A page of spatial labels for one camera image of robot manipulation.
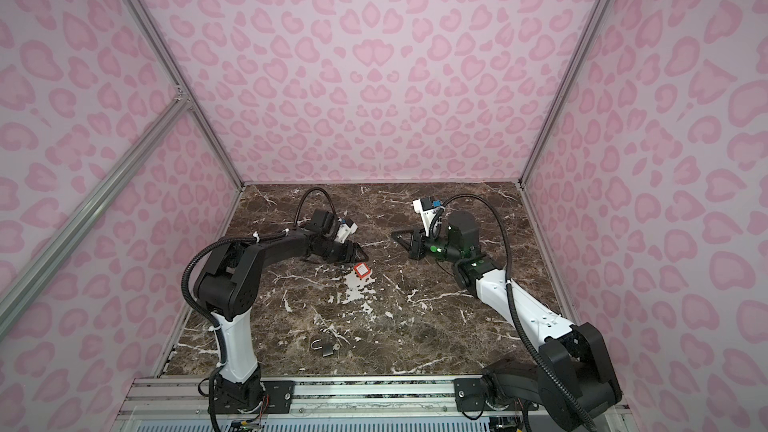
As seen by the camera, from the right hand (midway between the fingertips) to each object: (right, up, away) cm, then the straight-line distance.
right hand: (396, 235), depth 74 cm
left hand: (-10, -8, +21) cm, 25 cm away
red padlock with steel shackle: (-11, -13, +20) cm, 26 cm away
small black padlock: (-19, -31, +6) cm, 37 cm away
